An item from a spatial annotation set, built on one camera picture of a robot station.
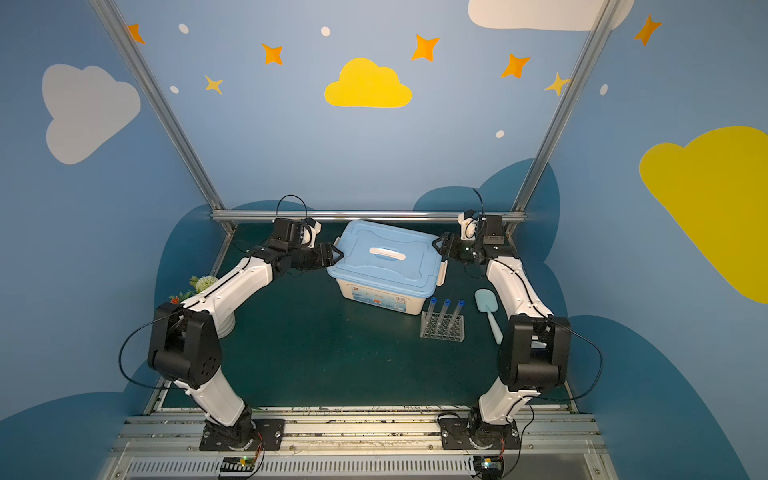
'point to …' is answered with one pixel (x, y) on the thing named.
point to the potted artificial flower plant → (198, 284)
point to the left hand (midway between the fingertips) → (333, 254)
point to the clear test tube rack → (428, 321)
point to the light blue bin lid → (395, 261)
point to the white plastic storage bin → (387, 299)
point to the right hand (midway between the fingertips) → (444, 242)
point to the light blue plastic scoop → (487, 302)
